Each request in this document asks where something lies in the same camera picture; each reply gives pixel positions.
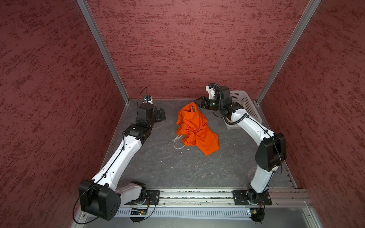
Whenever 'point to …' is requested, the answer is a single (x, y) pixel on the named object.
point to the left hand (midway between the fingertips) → (154, 112)
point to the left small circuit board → (138, 212)
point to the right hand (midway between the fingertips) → (196, 103)
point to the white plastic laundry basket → (243, 98)
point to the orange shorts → (191, 125)
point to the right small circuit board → (257, 213)
